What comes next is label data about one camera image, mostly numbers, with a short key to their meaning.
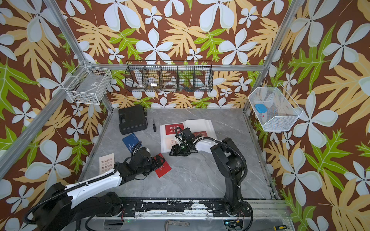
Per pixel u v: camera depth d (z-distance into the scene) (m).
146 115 1.15
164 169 0.88
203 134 1.02
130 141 1.04
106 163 0.91
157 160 0.75
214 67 0.91
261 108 0.87
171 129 1.07
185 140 0.77
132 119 1.08
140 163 0.65
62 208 0.40
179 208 0.75
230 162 0.51
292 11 0.69
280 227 0.69
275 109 0.84
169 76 0.96
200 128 1.09
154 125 1.10
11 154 0.50
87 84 0.85
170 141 1.01
